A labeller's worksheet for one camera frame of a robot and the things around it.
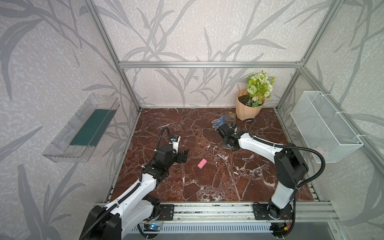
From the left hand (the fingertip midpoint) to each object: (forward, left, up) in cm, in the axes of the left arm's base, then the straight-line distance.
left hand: (183, 143), depth 84 cm
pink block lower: (-7, -11, -13) cm, 19 cm away
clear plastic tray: (-12, +43, +19) cm, 49 cm away
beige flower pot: (+26, -41, -2) cm, 48 cm away
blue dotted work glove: (+27, -24, -14) cm, 38 cm away
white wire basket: (-3, -66, +21) cm, 69 cm away
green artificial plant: (+34, -47, +14) cm, 60 cm away
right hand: (+7, -28, -6) cm, 30 cm away
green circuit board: (-38, +11, -13) cm, 42 cm away
